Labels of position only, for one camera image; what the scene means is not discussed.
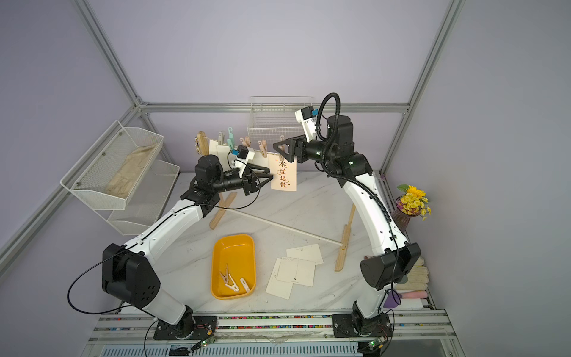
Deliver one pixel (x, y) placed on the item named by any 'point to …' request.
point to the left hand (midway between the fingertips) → (269, 176)
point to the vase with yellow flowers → (410, 203)
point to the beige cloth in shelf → (122, 183)
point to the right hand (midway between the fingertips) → (282, 148)
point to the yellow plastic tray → (233, 266)
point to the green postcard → (297, 271)
